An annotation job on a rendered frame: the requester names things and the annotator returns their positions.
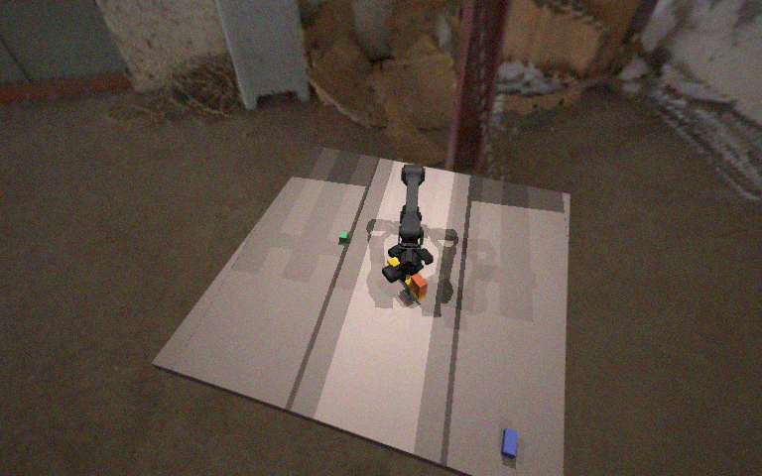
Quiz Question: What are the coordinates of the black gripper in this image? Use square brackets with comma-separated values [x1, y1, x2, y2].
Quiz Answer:
[382, 248, 434, 283]

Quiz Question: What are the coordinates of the blue block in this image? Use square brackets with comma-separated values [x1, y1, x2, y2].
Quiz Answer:
[500, 427, 518, 459]

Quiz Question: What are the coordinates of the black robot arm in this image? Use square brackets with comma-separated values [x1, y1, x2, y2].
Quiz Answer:
[388, 165, 426, 275]

